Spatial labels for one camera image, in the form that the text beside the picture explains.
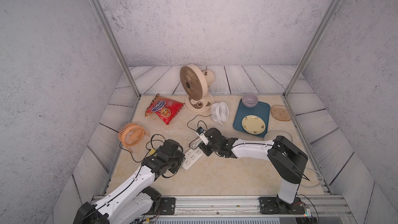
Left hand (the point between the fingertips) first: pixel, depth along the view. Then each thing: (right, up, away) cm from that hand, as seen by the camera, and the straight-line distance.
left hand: (189, 157), depth 81 cm
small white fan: (+17, +23, +15) cm, 33 cm away
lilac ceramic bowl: (+41, +31, +33) cm, 61 cm away
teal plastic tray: (+49, +24, +32) cm, 63 cm away
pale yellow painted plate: (+40, +15, +21) cm, 47 cm away
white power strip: (+1, -2, +6) cm, 6 cm away
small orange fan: (-33, +11, +7) cm, 36 cm away
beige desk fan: (+2, +39, +12) cm, 41 cm away
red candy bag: (-18, +24, +23) cm, 38 cm away
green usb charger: (+6, +15, -3) cm, 16 cm away
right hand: (+7, +5, +8) cm, 11 cm away
